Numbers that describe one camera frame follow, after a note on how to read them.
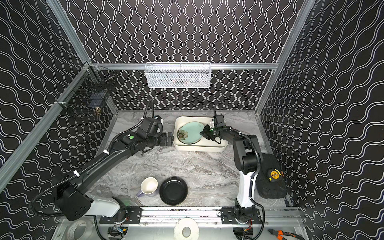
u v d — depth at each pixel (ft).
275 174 2.57
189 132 3.42
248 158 1.80
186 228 2.33
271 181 2.55
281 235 2.26
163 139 2.27
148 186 2.69
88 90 3.11
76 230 2.34
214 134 2.56
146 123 1.94
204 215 2.50
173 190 2.69
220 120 2.72
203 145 3.28
